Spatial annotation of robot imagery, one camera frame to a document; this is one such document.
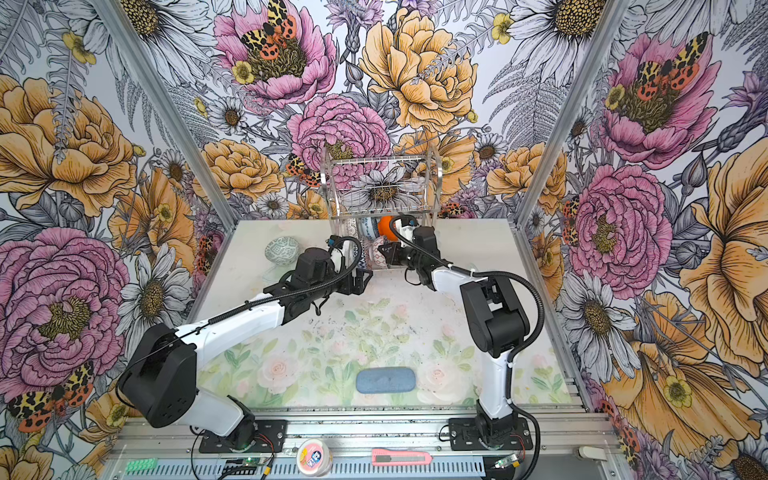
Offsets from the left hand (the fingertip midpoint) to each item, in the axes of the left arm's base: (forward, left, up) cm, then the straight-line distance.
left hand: (357, 277), depth 86 cm
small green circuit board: (-41, +24, -16) cm, 50 cm away
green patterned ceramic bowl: (+23, +30, -15) cm, 41 cm away
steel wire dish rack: (+41, +1, -5) cm, 42 cm away
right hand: (+11, -7, -3) cm, 13 cm away
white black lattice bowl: (+23, +4, -2) cm, 23 cm away
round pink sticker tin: (-41, +7, -5) cm, 42 cm away
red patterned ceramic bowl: (+14, -2, -6) cm, 15 cm away
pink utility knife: (-41, -7, -16) cm, 44 cm away
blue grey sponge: (-24, -7, -13) cm, 28 cm away
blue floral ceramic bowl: (+22, -3, -3) cm, 23 cm away
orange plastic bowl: (+24, -7, -5) cm, 26 cm away
